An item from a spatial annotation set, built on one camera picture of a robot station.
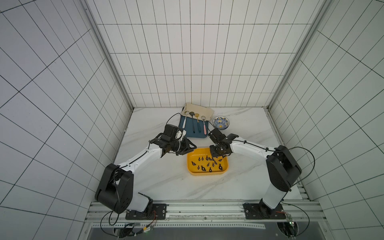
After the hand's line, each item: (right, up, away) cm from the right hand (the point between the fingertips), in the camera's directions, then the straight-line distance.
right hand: (209, 153), depth 90 cm
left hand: (-10, +4, -9) cm, 14 cm away
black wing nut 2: (-1, -7, -1) cm, 7 cm away
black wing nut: (-7, -8, -3) cm, 11 cm away
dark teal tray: (-14, +15, +17) cm, 27 cm away
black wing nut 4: (-1, -4, +2) cm, 4 cm away
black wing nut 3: (+2, -7, -1) cm, 8 cm away
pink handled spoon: (-2, +22, +23) cm, 32 cm away
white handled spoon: (-15, +26, +24) cm, 38 cm away
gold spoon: (-7, +24, +24) cm, 35 cm away
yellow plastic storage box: (-6, -6, 0) cm, 8 cm away
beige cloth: (+2, +26, +25) cm, 36 cm away
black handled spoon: (-11, +25, +24) cm, 37 cm away
